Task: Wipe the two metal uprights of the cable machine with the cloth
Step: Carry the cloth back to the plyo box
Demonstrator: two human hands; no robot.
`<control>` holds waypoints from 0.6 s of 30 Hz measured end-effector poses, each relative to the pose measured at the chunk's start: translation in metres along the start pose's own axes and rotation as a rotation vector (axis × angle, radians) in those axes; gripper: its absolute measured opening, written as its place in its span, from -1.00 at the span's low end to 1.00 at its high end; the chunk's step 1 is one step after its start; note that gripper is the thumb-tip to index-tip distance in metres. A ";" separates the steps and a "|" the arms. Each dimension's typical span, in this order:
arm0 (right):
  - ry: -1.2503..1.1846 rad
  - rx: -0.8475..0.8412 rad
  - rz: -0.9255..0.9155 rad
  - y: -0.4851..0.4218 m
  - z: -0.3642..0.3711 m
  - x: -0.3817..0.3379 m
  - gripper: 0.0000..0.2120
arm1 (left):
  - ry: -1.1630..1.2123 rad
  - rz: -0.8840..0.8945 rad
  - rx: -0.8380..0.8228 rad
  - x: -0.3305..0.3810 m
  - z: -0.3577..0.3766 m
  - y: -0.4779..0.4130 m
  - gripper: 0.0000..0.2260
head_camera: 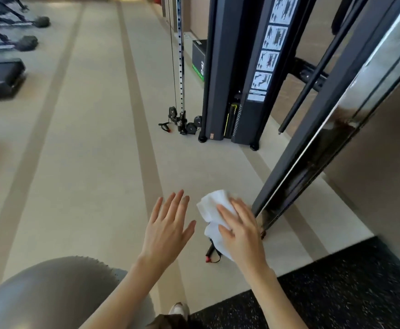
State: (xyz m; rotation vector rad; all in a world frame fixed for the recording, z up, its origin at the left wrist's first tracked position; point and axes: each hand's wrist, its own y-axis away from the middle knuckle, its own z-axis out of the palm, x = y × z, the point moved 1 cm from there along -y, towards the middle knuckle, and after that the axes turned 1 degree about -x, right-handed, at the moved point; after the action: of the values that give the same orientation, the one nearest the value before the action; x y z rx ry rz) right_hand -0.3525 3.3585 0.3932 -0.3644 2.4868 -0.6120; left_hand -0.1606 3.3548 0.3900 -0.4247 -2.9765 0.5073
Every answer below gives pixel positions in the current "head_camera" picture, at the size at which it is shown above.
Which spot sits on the person's right hand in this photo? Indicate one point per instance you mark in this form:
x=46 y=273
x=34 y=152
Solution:
x=246 y=243

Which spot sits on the person's left hand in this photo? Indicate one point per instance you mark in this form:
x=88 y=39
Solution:
x=165 y=236

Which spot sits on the white cleaning cloth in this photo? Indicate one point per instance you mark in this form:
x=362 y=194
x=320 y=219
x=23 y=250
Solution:
x=210 y=205

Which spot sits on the black plyo jump box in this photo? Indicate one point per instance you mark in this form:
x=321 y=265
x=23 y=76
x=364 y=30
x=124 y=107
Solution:
x=199 y=58

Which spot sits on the chrome numbered machine column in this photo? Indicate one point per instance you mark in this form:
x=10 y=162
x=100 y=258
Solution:
x=371 y=82

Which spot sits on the person's left forearm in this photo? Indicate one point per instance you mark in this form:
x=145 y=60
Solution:
x=128 y=298

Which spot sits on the person's left shoe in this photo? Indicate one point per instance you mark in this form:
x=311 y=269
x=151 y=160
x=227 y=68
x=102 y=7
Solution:
x=179 y=309

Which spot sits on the person's brown trousers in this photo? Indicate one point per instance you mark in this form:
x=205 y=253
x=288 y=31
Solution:
x=172 y=322

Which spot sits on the black straight attachment bar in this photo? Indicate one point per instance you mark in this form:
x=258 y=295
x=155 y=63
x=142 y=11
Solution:
x=309 y=85

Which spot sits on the black adjustable pulley carriage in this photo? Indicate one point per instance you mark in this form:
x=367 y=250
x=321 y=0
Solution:
x=182 y=125

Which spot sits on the black weight stack plates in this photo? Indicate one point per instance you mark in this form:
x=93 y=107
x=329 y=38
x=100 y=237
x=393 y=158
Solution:
x=232 y=119

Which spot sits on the gray dotted exercise ball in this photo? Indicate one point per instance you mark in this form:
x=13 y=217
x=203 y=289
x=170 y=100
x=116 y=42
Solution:
x=49 y=294

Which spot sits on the black weight stack cover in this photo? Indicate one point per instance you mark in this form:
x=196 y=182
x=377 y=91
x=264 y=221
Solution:
x=224 y=65

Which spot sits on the strip of exercise pictogram stickers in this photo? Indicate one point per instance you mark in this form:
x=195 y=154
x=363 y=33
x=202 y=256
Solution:
x=275 y=37

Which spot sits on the black treadmill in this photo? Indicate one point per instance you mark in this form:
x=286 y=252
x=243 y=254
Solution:
x=1 y=75

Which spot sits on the black elliptical trainer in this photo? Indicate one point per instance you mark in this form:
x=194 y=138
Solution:
x=26 y=43
x=42 y=22

